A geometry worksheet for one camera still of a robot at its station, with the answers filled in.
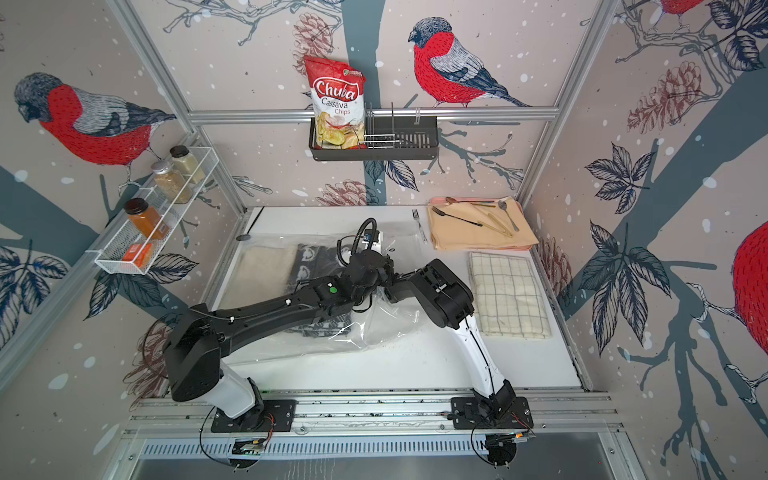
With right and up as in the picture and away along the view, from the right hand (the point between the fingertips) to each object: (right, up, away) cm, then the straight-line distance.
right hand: (329, 288), depth 94 cm
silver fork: (+30, +24, +24) cm, 46 cm away
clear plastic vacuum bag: (+19, -6, -16) cm, 26 cm away
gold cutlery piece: (+60, +20, +21) cm, 67 cm away
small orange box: (-36, +13, -29) cm, 48 cm away
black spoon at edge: (-35, +16, +17) cm, 42 cm away
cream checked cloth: (+56, -3, -4) cm, 56 cm away
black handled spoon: (+40, +26, +25) cm, 54 cm away
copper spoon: (+45, +31, +28) cm, 62 cm away
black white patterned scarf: (-6, +8, +3) cm, 11 cm away
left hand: (+22, +12, -15) cm, 29 cm away
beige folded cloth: (-24, +4, +6) cm, 26 cm away
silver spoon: (+67, +30, +28) cm, 78 cm away
